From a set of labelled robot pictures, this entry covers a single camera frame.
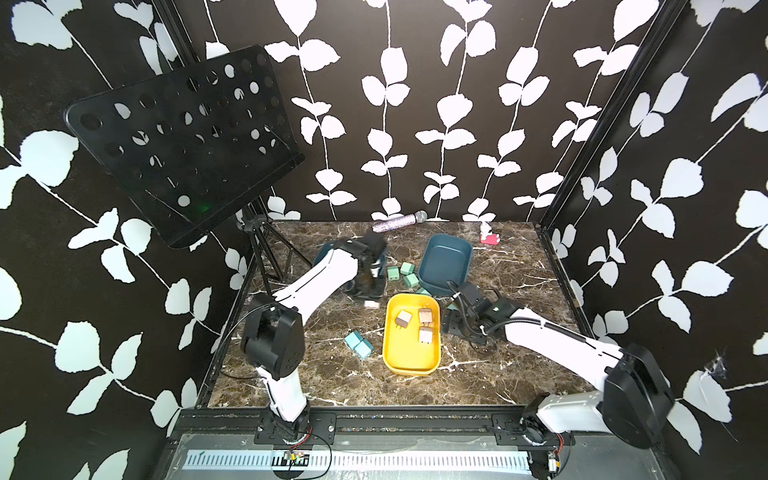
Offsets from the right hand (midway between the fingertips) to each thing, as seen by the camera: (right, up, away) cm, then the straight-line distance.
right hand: (447, 324), depth 84 cm
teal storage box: (+3, +19, +25) cm, 31 cm away
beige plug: (-12, 0, +7) cm, 14 cm away
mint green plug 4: (-9, +11, +17) cm, 22 cm away
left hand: (-20, +8, +1) cm, 22 cm away
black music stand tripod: (-53, +29, -6) cm, 61 cm away
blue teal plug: (-28, -6, +3) cm, 29 cm away
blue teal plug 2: (-24, -8, +2) cm, 26 cm away
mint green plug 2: (-11, +15, +20) cm, 27 cm away
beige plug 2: (-5, 0, +9) cm, 10 cm away
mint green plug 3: (-16, +13, +19) cm, 28 cm away
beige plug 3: (-6, -4, +4) cm, 8 cm away
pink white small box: (+23, +25, +29) cm, 45 cm away
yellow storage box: (-10, -5, +7) cm, 13 cm away
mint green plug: (-22, +6, -3) cm, 23 cm away
